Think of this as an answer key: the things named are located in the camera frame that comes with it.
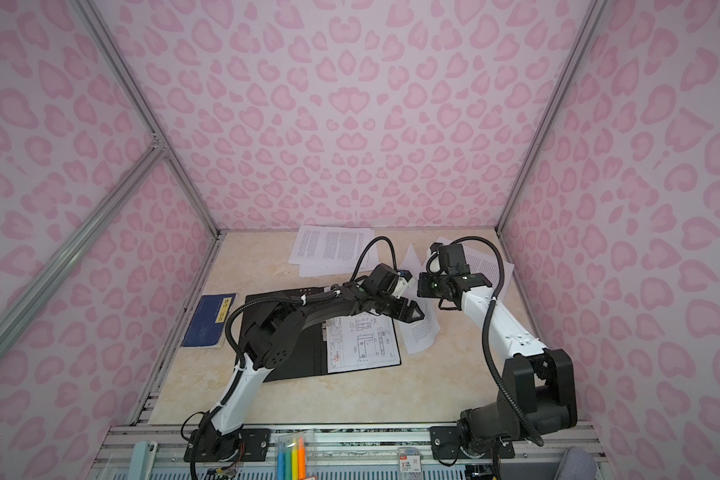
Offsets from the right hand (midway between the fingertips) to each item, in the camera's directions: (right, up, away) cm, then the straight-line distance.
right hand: (423, 280), depth 86 cm
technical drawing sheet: (-18, -19, +4) cm, 27 cm away
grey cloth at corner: (+32, -40, -18) cm, 54 cm away
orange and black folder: (-32, -23, +1) cm, 40 cm away
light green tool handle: (-67, -39, -17) cm, 80 cm away
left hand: (0, -9, +5) cm, 11 cm away
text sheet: (-29, +9, +28) cm, 42 cm away
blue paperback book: (-66, -15, +7) cm, 68 cm away
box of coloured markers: (-34, -40, -15) cm, 55 cm away
